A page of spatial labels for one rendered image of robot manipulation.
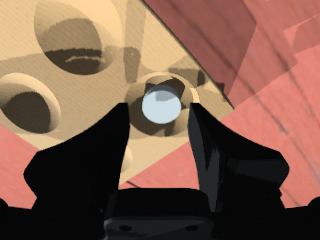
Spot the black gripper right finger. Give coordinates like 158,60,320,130
187,103,290,218

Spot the white disc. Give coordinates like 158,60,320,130
142,85,181,123

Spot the tan wooden counting tray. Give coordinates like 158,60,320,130
0,0,235,186

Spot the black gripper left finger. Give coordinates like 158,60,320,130
23,102,130,219

